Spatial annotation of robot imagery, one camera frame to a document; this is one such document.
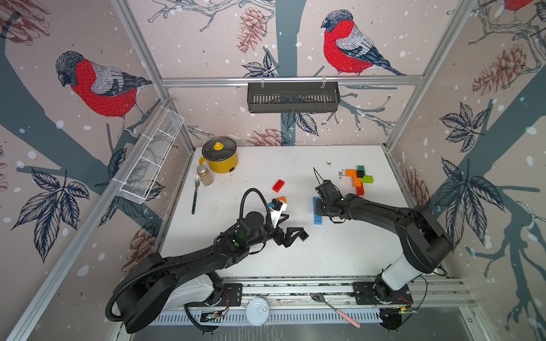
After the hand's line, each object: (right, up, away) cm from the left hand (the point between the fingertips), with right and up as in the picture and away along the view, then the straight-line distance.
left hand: (298, 221), depth 75 cm
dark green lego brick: (+35, +19, +32) cm, 51 cm away
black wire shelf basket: (0, +54, +29) cm, 61 cm away
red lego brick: (+33, +8, +26) cm, 42 cm away
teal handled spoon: (-49, +12, +31) cm, 59 cm away
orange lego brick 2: (+30, +16, +30) cm, 45 cm away
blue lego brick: (+8, +3, +14) cm, 17 cm away
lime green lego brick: (+37, +13, +29) cm, 49 cm away
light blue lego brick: (+10, -3, +15) cm, 18 cm away
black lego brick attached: (+34, +16, +29) cm, 47 cm away
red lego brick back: (-7, +10, +29) cm, 31 cm away
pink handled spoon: (+8, -28, -1) cm, 29 cm away
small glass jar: (-43, +15, +25) cm, 52 cm away
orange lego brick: (-5, +4, +24) cm, 24 cm away
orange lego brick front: (+31, +12, +28) cm, 44 cm away
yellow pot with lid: (-36, +26, +29) cm, 53 cm away
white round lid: (-14, -26, -9) cm, 31 cm away
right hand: (+11, +2, +19) cm, 22 cm away
